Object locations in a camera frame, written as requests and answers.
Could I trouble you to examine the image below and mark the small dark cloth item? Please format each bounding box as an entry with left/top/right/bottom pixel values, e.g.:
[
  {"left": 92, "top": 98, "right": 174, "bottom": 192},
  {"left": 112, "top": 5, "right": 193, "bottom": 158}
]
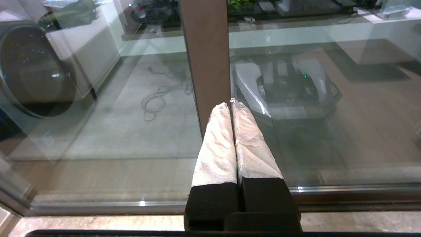
[{"left": 39, "top": 0, "right": 101, "bottom": 32}]

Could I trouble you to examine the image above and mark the brown framed glass sliding door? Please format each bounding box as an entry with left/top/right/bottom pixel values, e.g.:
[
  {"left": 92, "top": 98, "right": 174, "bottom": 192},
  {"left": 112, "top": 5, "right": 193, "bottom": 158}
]
[{"left": 227, "top": 0, "right": 421, "bottom": 213}]

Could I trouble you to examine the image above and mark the brown framed fixed glass panel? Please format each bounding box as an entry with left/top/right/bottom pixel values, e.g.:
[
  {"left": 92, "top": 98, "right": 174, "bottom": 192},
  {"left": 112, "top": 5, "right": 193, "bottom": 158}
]
[{"left": 0, "top": 0, "right": 231, "bottom": 218}]

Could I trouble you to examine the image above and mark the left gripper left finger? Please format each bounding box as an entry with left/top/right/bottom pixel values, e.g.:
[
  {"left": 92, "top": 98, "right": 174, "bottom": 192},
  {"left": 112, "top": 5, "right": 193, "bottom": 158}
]
[{"left": 184, "top": 103, "right": 239, "bottom": 231}]

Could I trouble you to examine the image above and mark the grey rug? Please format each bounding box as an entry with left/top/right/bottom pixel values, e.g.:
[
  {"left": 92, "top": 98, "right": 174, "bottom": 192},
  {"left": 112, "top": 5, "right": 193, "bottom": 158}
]
[{"left": 8, "top": 54, "right": 202, "bottom": 162}]

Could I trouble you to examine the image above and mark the beige sofa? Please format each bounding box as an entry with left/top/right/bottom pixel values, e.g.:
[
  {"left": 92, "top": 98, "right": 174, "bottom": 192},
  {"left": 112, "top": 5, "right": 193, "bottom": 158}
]
[{"left": 44, "top": 3, "right": 122, "bottom": 99}]

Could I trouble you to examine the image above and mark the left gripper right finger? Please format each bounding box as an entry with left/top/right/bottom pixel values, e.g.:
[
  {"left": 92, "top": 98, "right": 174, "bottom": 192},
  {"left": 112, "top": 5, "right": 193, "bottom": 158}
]
[{"left": 225, "top": 100, "right": 302, "bottom": 232}]

